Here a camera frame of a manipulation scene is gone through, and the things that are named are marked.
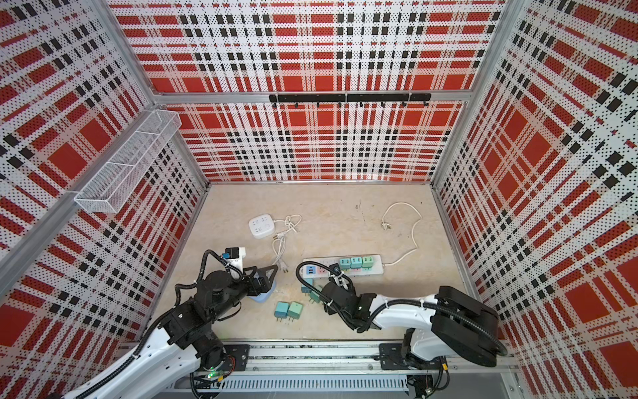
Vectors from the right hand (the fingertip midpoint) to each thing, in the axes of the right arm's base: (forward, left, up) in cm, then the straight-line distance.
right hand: (335, 291), depth 85 cm
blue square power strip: (-2, +25, 0) cm, 25 cm away
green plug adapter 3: (-6, +14, -1) cm, 15 cm away
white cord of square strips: (+30, +19, 0) cm, 35 cm away
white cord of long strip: (+28, -21, -1) cm, 35 cm away
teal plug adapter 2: (+1, +11, 0) cm, 11 cm away
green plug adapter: (+9, -11, +5) cm, 15 cm away
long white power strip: (+7, +6, +1) cm, 9 cm away
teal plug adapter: (+8, -7, +5) cm, 12 cm away
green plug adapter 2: (-2, +7, 0) cm, 8 cm away
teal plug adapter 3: (-6, +18, -1) cm, 19 cm away
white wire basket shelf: (+34, +84, +20) cm, 92 cm away
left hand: (+3, +20, +14) cm, 24 cm away
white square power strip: (+27, +31, +1) cm, 41 cm away
